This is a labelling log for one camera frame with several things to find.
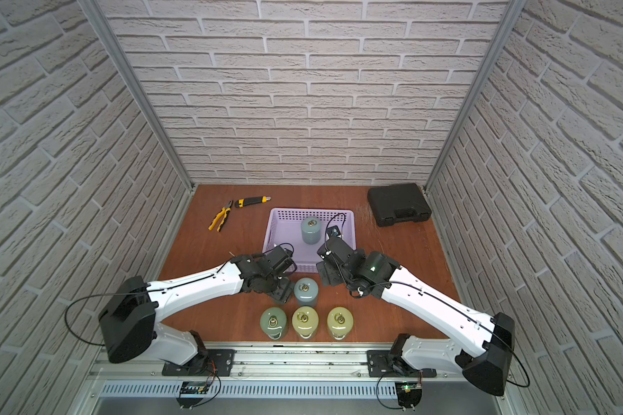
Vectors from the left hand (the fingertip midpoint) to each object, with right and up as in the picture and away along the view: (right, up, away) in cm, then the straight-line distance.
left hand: (285, 284), depth 83 cm
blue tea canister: (+8, +17, +12) cm, 23 cm away
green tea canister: (-2, -8, -10) cm, 13 cm away
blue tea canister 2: (+7, -1, -4) cm, 8 cm away
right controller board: (+36, -27, -12) cm, 47 cm away
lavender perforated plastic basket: (-3, +17, +21) cm, 27 cm away
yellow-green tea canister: (+7, -8, -9) cm, 14 cm away
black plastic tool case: (+45, +28, +25) cm, 59 cm away
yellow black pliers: (-30, +25, +26) cm, 47 cm away
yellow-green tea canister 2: (+17, -8, -10) cm, 21 cm away
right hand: (+18, +9, -9) cm, 22 cm away
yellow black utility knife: (-23, +28, +28) cm, 46 cm away
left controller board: (-25, -27, -10) cm, 38 cm away
